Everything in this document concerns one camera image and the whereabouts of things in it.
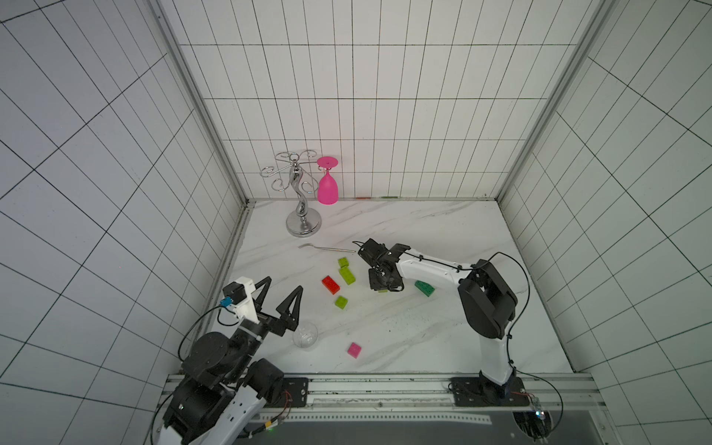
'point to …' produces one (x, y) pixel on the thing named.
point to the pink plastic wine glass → (327, 190)
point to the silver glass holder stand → (302, 222)
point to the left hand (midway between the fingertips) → (285, 288)
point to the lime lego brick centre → (341, 302)
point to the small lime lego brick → (343, 262)
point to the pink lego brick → (354, 349)
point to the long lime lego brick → (347, 274)
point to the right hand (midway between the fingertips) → (380, 276)
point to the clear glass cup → (305, 335)
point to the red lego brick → (331, 285)
